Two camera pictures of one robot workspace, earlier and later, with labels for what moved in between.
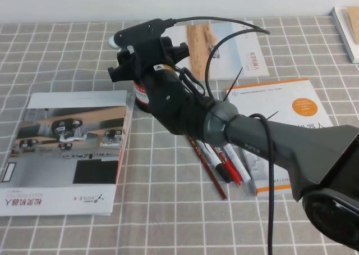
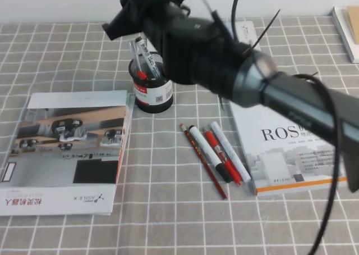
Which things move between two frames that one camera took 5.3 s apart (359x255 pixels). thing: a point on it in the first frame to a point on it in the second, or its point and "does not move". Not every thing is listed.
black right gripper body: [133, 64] to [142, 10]
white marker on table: [221, 168] does not move
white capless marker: [242, 172] does not move
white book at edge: [346, 19] does not move
